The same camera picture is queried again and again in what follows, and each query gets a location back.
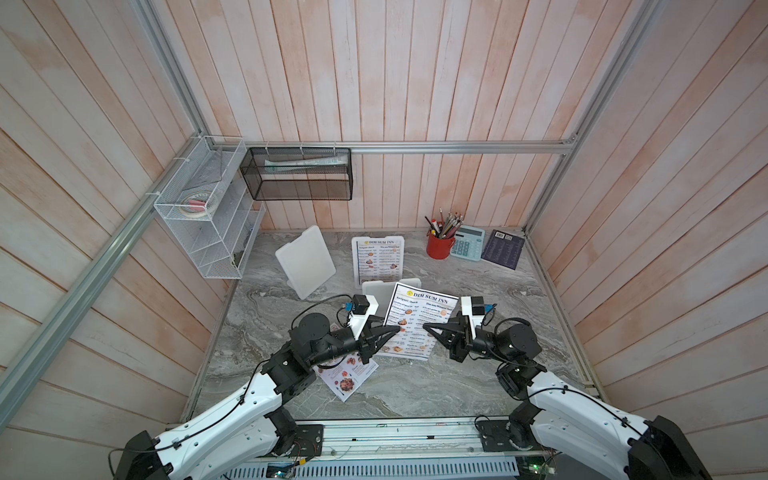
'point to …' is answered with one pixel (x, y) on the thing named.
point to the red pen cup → (441, 235)
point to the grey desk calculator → (468, 243)
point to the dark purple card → (503, 248)
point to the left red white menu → (345, 377)
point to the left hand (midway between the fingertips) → (394, 329)
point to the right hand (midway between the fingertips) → (425, 326)
